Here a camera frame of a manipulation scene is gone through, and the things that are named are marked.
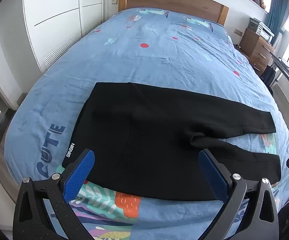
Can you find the wooden headboard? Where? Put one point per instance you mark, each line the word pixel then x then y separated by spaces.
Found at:
pixel 172 0

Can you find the white printer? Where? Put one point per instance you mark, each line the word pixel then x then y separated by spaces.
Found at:
pixel 259 28

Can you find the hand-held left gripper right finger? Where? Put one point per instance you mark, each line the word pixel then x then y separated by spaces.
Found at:
pixel 214 175

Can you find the white wardrobe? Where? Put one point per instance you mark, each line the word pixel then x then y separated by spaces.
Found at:
pixel 59 17

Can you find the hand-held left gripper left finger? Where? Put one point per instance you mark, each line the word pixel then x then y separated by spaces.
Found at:
pixel 80 172

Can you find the blue curtain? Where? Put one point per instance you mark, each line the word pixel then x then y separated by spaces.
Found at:
pixel 277 12

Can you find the wall socket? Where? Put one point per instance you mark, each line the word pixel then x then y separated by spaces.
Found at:
pixel 238 32

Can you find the black pants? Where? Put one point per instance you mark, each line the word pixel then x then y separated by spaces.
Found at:
pixel 147 130

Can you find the metal rail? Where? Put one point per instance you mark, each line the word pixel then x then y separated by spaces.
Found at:
pixel 288 73

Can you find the bed with blue printed sheet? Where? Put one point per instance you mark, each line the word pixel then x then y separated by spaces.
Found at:
pixel 159 62

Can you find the wooden dresser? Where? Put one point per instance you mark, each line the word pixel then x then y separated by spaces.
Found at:
pixel 255 46

